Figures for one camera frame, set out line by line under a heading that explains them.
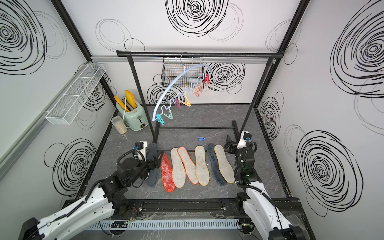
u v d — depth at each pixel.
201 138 0.99
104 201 0.53
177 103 0.64
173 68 0.97
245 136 0.67
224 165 0.87
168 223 0.71
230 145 0.74
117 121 0.96
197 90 0.73
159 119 0.59
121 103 0.94
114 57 0.95
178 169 0.87
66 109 0.72
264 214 0.49
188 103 0.69
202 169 0.86
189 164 0.88
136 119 0.95
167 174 0.85
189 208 0.75
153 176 0.83
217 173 0.85
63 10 0.72
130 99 0.97
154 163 0.68
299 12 0.74
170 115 0.65
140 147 0.64
